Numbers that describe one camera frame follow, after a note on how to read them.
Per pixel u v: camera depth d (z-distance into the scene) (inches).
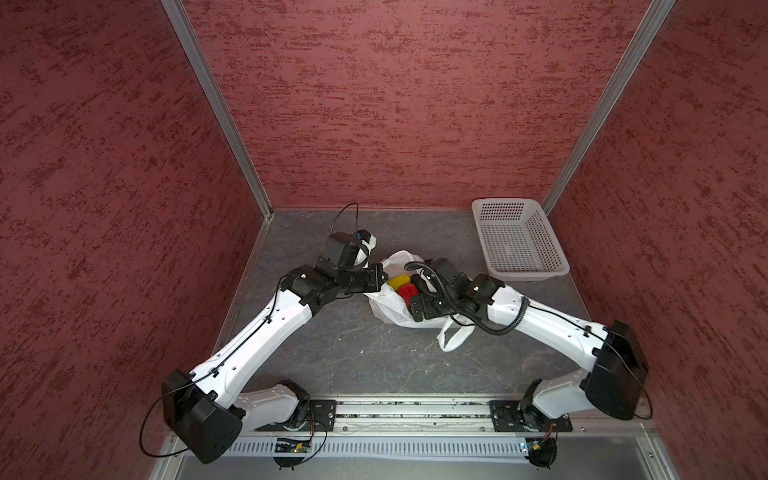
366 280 25.2
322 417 29.1
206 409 14.6
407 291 35.5
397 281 36.1
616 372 15.8
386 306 28.5
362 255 28.6
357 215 47.9
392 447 30.5
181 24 28.5
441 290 23.8
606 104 34.5
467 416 29.8
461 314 21.8
